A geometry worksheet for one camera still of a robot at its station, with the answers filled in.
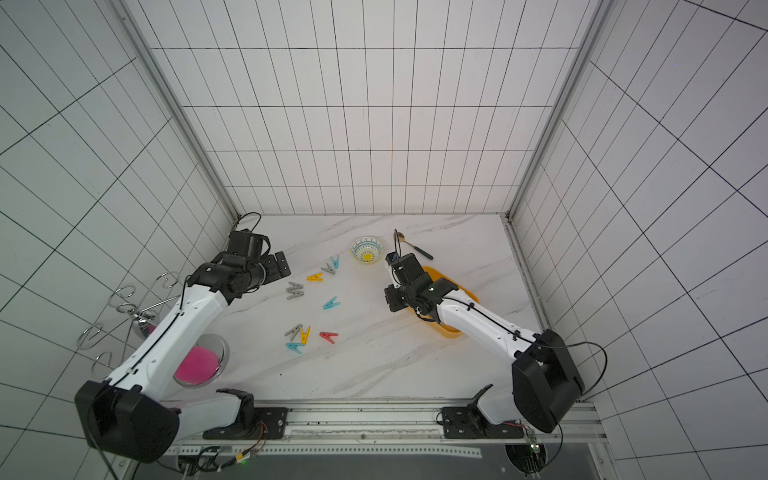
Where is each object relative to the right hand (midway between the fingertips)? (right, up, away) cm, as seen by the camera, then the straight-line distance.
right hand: (381, 294), depth 84 cm
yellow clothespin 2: (-23, -13, +4) cm, 27 cm away
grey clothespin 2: (-26, -12, +4) cm, 29 cm away
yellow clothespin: (-23, +3, +17) cm, 29 cm away
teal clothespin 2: (-26, -16, +2) cm, 30 cm away
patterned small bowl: (-6, +12, +23) cm, 27 cm away
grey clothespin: (-19, +5, +19) cm, 28 cm away
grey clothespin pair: (-30, -1, +14) cm, 33 cm away
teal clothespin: (-16, -5, +11) cm, 20 cm away
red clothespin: (-16, -13, +4) cm, 21 cm away
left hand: (-31, +6, -3) cm, 31 cm away
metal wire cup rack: (-51, +1, -23) cm, 56 cm away
